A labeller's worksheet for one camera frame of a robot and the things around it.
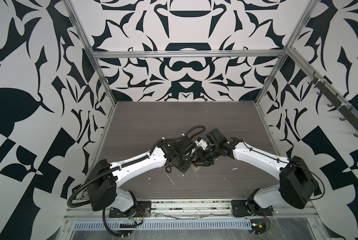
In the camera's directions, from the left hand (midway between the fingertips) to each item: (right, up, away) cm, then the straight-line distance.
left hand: (188, 163), depth 77 cm
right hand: (+2, +1, -1) cm, 2 cm away
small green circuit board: (+33, -28, -6) cm, 43 cm away
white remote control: (+5, -6, +10) cm, 12 cm away
